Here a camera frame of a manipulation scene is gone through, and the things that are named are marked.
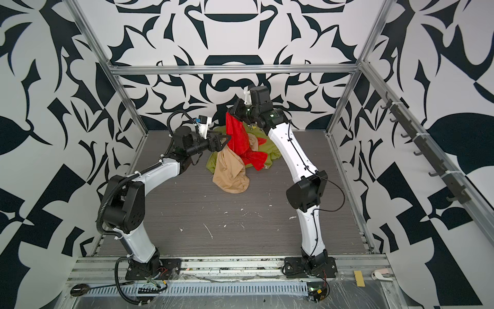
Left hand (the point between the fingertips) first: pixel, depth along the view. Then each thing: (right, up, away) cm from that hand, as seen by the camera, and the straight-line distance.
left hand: (228, 130), depth 83 cm
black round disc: (-51, -58, -15) cm, 78 cm away
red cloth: (+5, -5, +7) cm, 10 cm away
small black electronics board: (+34, -60, -12) cm, 70 cm away
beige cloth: (0, -20, +10) cm, 22 cm away
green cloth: (+19, -7, +23) cm, 30 cm away
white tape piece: (+56, -54, -12) cm, 78 cm away
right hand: (0, +9, -7) cm, 11 cm away
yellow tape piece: (+50, -56, -11) cm, 76 cm away
